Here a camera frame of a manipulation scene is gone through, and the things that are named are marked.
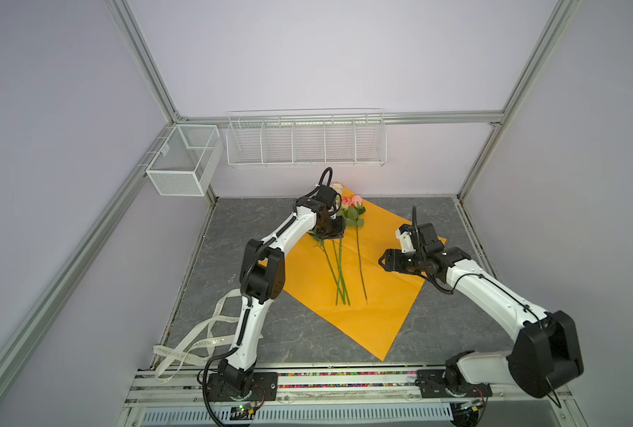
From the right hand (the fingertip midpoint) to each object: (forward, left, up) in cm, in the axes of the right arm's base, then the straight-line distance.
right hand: (388, 263), depth 85 cm
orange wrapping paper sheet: (0, +14, -12) cm, 19 cm away
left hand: (+12, +13, -2) cm, 18 cm away
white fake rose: (+17, +23, -12) cm, 31 cm away
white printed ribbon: (-24, +63, -12) cm, 68 cm away
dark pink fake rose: (+35, +12, -9) cm, 38 cm away
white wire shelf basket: (+42, +28, +20) cm, 54 cm away
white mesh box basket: (+39, +74, +12) cm, 84 cm away
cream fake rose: (+33, +16, +2) cm, 37 cm away
